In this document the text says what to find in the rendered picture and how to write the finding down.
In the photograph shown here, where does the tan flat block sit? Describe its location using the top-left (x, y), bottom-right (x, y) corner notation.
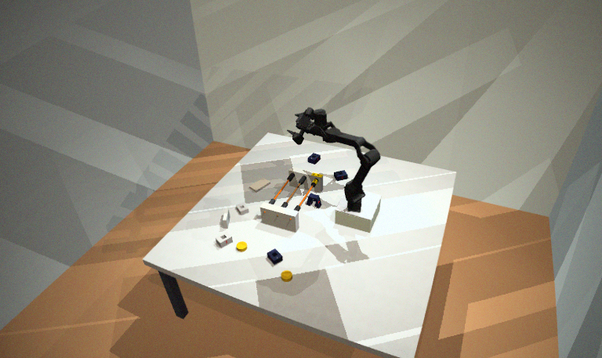
top-left (249, 178), bottom-right (270, 193)

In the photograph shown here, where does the yellow flat disc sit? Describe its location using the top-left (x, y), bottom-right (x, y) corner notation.
top-left (281, 270), bottom-right (292, 282)
top-left (237, 241), bottom-right (248, 252)

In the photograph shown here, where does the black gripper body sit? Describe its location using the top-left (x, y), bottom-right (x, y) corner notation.
top-left (292, 107), bottom-right (315, 145)

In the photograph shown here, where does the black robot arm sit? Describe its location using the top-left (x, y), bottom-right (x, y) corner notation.
top-left (296, 109), bottom-right (381, 213)

